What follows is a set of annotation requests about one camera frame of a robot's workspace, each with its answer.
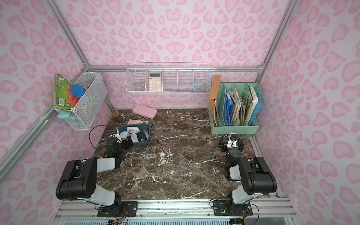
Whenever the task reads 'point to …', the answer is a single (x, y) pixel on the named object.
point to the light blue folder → (259, 105)
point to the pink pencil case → (145, 111)
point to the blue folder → (228, 108)
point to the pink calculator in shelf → (155, 81)
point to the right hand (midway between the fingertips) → (231, 135)
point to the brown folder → (213, 95)
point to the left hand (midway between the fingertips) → (121, 135)
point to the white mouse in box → (123, 134)
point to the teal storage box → (141, 126)
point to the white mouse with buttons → (135, 130)
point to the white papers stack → (252, 101)
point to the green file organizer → (235, 108)
